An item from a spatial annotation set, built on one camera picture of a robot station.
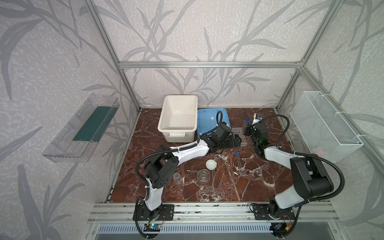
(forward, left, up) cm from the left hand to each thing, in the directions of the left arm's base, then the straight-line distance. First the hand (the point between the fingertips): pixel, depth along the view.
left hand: (238, 138), depth 84 cm
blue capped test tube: (-7, -2, -14) cm, 16 cm away
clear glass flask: (-18, +20, -9) cm, 29 cm away
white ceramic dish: (-10, +15, -14) cm, 23 cm away
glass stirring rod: (-14, +26, -15) cm, 33 cm away
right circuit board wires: (-41, -19, -19) cm, 49 cm away
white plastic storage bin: (+29, +39, -17) cm, 52 cm away
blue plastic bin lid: (+26, +17, -15) cm, 35 cm away
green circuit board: (-41, +45, -16) cm, 63 cm away
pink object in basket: (-11, -35, +7) cm, 38 cm away
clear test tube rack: (+3, -2, 0) cm, 4 cm away
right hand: (+14, -9, +1) cm, 17 cm away
